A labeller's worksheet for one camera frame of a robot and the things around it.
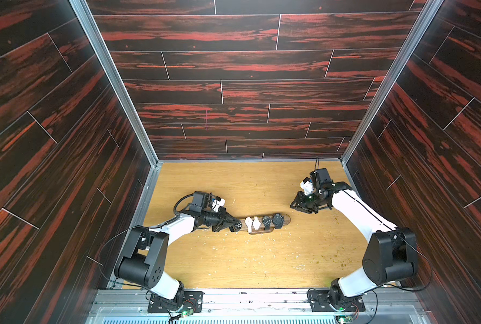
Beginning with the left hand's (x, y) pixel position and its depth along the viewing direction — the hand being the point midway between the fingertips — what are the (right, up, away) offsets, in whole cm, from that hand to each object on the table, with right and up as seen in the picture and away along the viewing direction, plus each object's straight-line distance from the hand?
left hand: (238, 221), depth 84 cm
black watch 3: (+17, 0, +2) cm, 17 cm away
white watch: (+4, 0, +2) cm, 5 cm away
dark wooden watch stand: (+10, -5, +6) cm, 13 cm away
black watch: (-1, -2, 0) cm, 2 cm away
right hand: (+26, +6, +4) cm, 27 cm away
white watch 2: (+8, -1, +1) cm, 8 cm away
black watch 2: (+12, 0, +2) cm, 12 cm away
